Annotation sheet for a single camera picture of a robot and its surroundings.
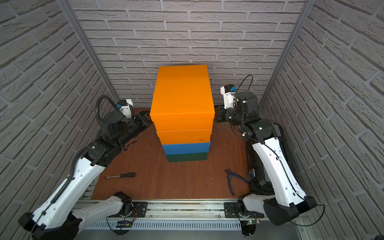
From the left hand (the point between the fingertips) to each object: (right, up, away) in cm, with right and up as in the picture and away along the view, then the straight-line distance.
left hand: (158, 110), depth 62 cm
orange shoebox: (+11, -12, +6) cm, 17 cm away
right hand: (+24, +1, +2) cm, 24 cm away
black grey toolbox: (+46, -35, +6) cm, 58 cm away
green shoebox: (+10, -28, +32) cm, 43 cm away
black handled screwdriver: (-25, -36, +22) cm, 49 cm away
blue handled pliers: (+36, -35, +23) cm, 55 cm away
